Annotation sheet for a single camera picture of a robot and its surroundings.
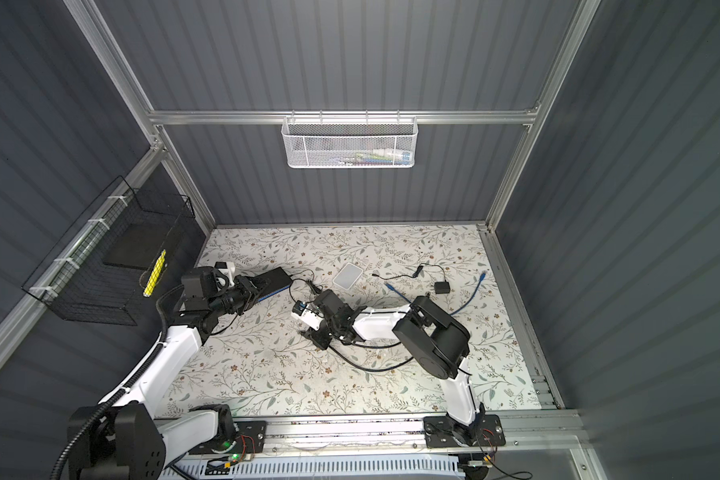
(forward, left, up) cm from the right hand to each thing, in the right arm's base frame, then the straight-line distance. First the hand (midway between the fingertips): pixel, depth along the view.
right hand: (310, 335), depth 90 cm
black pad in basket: (+10, +39, +31) cm, 51 cm away
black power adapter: (+18, -43, -1) cm, 47 cm away
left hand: (+8, +9, +18) cm, 21 cm away
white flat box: (+21, -10, +1) cm, 24 cm away
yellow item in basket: (+3, +33, +28) cm, 44 cm away
